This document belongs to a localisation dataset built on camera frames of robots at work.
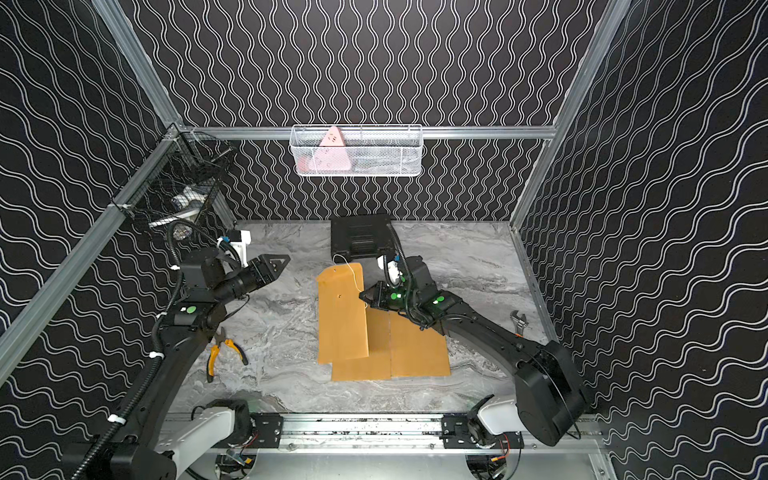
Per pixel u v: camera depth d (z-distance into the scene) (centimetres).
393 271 84
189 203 86
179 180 97
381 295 69
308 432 76
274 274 67
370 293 74
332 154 89
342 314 81
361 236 104
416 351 87
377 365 85
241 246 67
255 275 65
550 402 41
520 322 92
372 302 69
